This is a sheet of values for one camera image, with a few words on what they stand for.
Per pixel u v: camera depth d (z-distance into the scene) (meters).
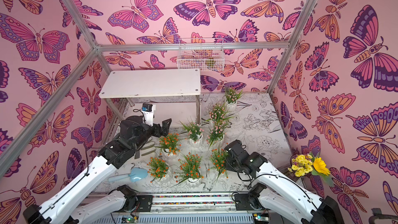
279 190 0.47
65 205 0.40
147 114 0.60
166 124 0.64
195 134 0.85
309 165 0.62
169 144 0.78
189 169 0.70
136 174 0.82
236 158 0.59
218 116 0.90
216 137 0.86
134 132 0.52
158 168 0.72
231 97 1.00
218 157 0.77
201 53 0.95
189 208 0.73
